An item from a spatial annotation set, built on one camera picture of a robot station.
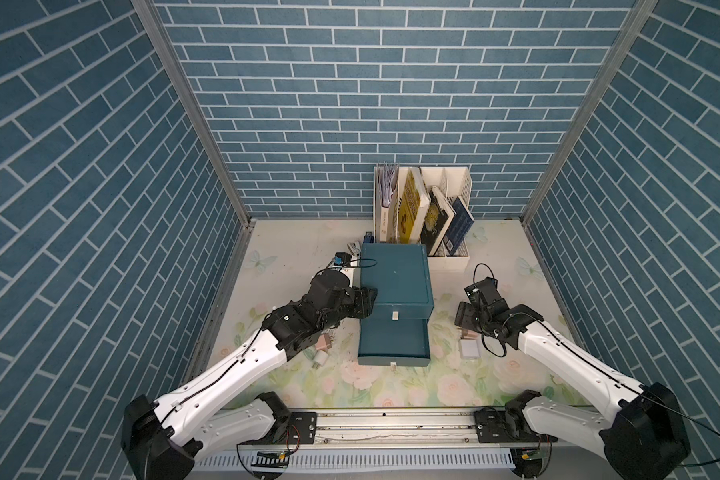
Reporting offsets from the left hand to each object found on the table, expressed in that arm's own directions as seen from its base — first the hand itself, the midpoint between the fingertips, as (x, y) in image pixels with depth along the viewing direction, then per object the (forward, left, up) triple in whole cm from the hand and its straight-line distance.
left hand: (379, 294), depth 73 cm
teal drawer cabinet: (-5, -5, -10) cm, 12 cm away
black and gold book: (+33, -21, -5) cm, 39 cm away
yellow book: (+32, -11, +1) cm, 34 cm away
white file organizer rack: (+47, -26, -1) cm, 53 cm away
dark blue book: (+35, -29, -11) cm, 46 cm away
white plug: (-5, -27, -22) cm, 35 cm away
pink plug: (-4, +16, -21) cm, 27 cm away
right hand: (+1, -26, -14) cm, 30 cm away
